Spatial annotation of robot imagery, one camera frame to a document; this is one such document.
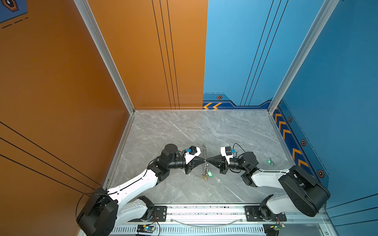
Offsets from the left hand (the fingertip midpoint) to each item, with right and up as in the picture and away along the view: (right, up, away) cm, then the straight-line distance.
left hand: (202, 159), depth 74 cm
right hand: (+2, -1, -2) cm, 3 cm away
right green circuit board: (+33, -33, -4) cm, 47 cm away
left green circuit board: (-28, -33, -3) cm, 44 cm away
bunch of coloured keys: (+2, -7, -2) cm, 7 cm away
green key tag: (+43, -6, +17) cm, 47 cm away
